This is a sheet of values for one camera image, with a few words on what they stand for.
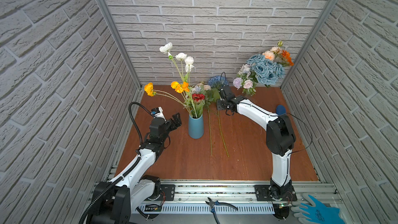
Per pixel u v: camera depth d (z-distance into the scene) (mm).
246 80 877
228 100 715
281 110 1037
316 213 682
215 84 1139
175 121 758
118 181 426
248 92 893
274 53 858
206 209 700
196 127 830
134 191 534
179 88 615
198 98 770
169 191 734
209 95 1093
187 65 710
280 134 522
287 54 824
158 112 726
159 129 609
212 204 699
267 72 773
